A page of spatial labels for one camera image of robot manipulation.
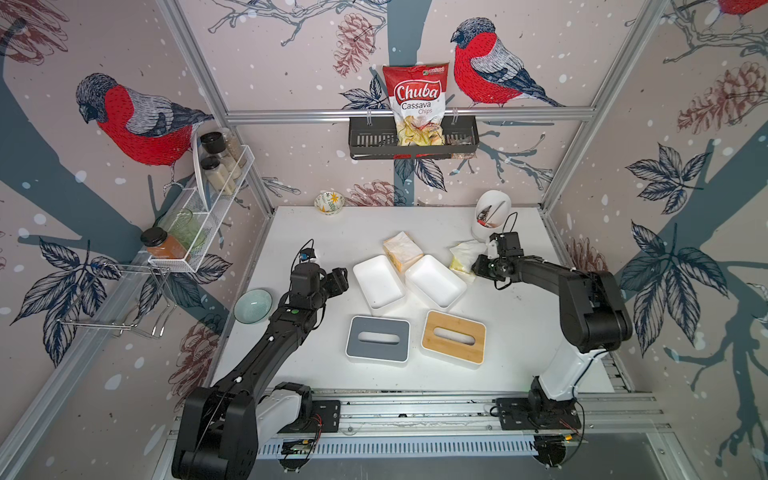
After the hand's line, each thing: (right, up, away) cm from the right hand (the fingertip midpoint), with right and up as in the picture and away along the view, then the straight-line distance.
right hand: (474, 264), depth 100 cm
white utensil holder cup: (+8, +18, +5) cm, 20 cm away
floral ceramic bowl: (-55, +24, +22) cm, 64 cm away
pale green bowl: (-72, -12, -10) cm, 74 cm away
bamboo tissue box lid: (-7, -21, -21) cm, 31 cm away
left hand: (-43, +1, -15) cm, 45 cm away
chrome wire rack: (-82, -1, -44) cm, 93 cm away
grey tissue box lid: (-32, -21, -14) cm, 41 cm away
